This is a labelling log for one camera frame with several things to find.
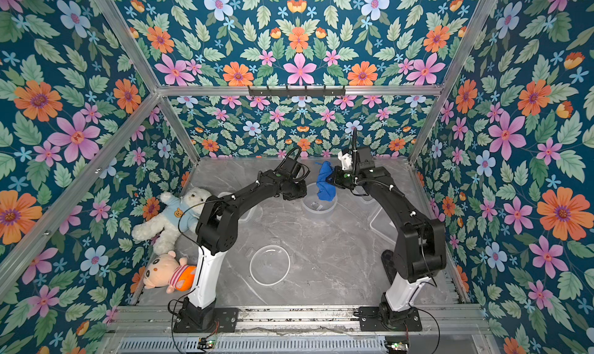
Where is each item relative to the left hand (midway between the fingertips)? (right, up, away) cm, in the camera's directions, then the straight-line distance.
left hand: (309, 191), depth 97 cm
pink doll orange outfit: (-49, -26, -20) cm, 59 cm away
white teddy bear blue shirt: (-52, -9, -6) cm, 53 cm away
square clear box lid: (+31, -14, -1) cm, 34 cm away
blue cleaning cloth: (+6, +1, -16) cm, 17 cm away
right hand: (+9, +7, -11) cm, 16 cm away
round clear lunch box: (+2, -8, +2) cm, 8 cm away
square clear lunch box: (+27, -4, -1) cm, 27 cm away
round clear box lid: (-15, -27, -12) cm, 33 cm away
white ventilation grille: (-17, -47, -27) cm, 56 cm away
